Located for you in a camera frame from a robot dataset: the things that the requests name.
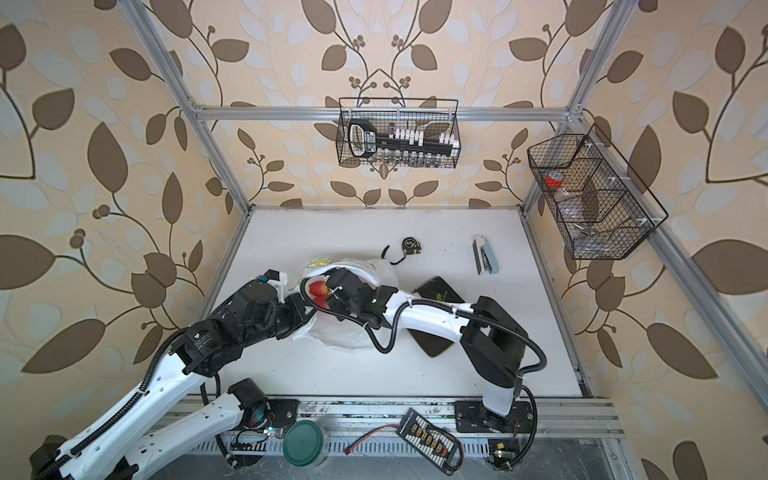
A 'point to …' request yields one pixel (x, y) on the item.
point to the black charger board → (431, 442)
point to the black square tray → (436, 288)
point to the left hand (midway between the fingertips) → (323, 305)
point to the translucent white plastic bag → (329, 328)
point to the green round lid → (303, 443)
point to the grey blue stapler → (484, 256)
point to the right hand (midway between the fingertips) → (336, 295)
